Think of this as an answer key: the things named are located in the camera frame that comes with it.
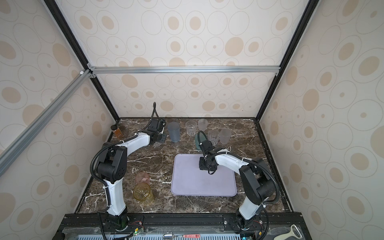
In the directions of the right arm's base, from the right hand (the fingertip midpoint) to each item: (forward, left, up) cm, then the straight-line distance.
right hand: (203, 166), depth 91 cm
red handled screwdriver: (-35, +8, +1) cm, 36 cm away
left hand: (+22, +25, +8) cm, 34 cm away
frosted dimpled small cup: (+35, -1, +1) cm, 35 cm away
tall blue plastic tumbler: (+28, +20, +4) cm, 35 cm away
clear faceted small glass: (+23, -8, 0) cm, 24 cm away
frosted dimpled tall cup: (+23, -16, +1) cm, 28 cm away
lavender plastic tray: (-8, +10, -1) cm, 12 cm away
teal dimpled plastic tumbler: (+9, +1, +18) cm, 20 cm away
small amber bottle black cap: (+25, +59, +6) cm, 64 cm away
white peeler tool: (-35, -39, -1) cm, 52 cm away
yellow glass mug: (-15, +35, -1) cm, 38 cm away
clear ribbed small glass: (+33, +8, 0) cm, 34 cm away
